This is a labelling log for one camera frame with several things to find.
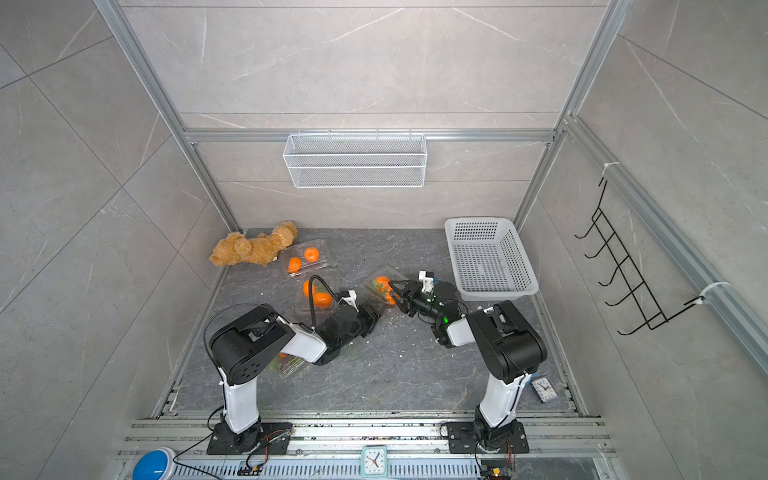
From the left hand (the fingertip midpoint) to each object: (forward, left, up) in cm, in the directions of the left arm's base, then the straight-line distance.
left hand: (392, 303), depth 90 cm
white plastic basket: (+22, -38, -7) cm, 45 cm away
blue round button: (-38, +58, -5) cm, 70 cm away
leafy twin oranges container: (+8, +3, -1) cm, 9 cm away
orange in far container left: (+19, +34, -3) cm, 39 cm away
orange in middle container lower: (+3, +22, -1) cm, 22 cm away
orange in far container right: (+23, +29, -3) cm, 37 cm away
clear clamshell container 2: (+3, +29, -2) cm, 29 cm away
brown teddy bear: (+20, +51, +5) cm, 55 cm away
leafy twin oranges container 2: (-17, +30, -1) cm, 35 cm away
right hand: (+2, 0, +6) cm, 6 cm away
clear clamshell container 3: (-20, +31, -2) cm, 37 cm away
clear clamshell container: (+27, +35, -4) cm, 44 cm away
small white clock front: (-40, +6, -5) cm, 40 cm away
